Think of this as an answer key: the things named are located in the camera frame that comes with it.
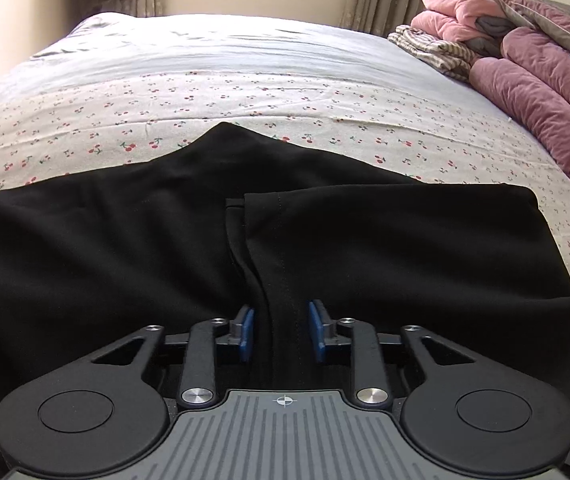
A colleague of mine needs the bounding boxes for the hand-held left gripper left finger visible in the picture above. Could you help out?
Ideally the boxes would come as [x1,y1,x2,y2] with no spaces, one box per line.
[90,305,256,409]

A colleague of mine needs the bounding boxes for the striped folded cloth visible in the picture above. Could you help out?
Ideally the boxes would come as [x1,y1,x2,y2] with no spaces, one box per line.
[387,25,482,81]

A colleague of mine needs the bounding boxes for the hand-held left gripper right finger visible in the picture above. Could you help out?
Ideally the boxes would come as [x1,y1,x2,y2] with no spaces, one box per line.
[306,299,476,406]

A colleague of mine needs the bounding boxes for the black pants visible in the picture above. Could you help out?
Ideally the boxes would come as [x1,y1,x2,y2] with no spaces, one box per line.
[0,121,570,477]

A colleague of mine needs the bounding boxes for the bed with pale blue sheet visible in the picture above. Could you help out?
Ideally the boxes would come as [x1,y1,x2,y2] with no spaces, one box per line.
[0,10,570,333]

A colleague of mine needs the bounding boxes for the pink folded blanket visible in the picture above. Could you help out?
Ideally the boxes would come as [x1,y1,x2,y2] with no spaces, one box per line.
[410,0,513,45]

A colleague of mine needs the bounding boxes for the mauve folded quilt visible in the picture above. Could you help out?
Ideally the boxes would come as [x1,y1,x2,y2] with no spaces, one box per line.
[427,0,570,187]

